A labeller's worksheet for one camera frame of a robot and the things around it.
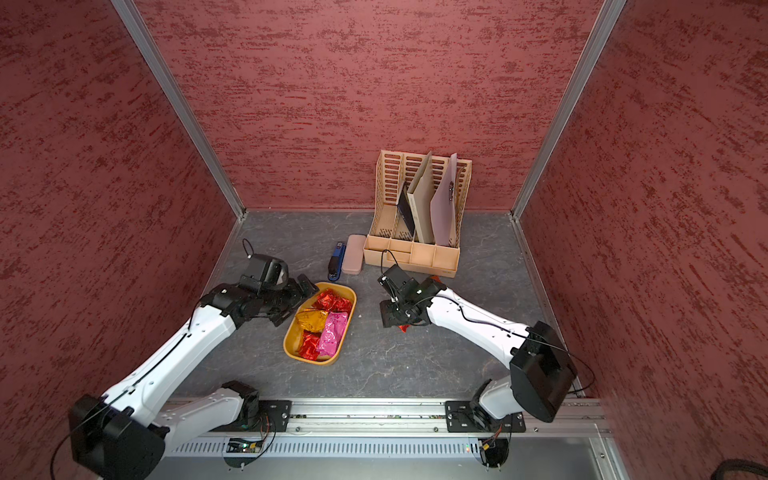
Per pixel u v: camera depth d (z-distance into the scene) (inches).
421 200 35.7
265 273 24.0
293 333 33.3
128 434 14.6
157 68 31.3
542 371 16.4
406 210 40.9
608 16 28.0
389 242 39.5
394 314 28.5
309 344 31.9
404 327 35.4
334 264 39.8
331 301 34.4
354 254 41.1
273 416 29.4
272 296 25.4
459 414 29.0
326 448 30.5
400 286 24.8
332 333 31.9
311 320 32.8
